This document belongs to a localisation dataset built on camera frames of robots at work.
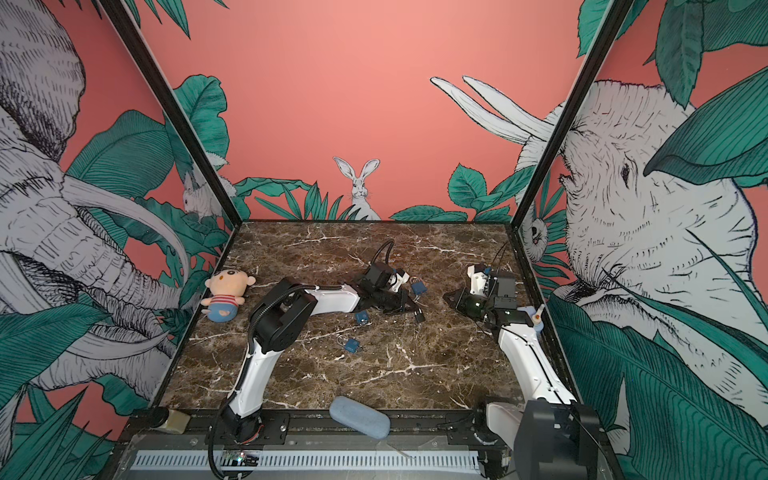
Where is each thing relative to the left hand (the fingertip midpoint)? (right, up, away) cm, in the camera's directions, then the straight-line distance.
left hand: (423, 305), depth 91 cm
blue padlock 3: (-22, -11, -3) cm, 25 cm away
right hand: (+5, +6, -9) cm, 12 cm away
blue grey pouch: (-18, -25, -17) cm, 35 cm away
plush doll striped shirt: (-62, +5, +2) cm, 62 cm away
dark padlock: (-1, -3, +2) cm, 4 cm away
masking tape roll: (-61, -24, -21) cm, 69 cm away
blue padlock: (-1, +4, +10) cm, 11 cm away
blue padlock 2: (-19, -4, +2) cm, 20 cm away
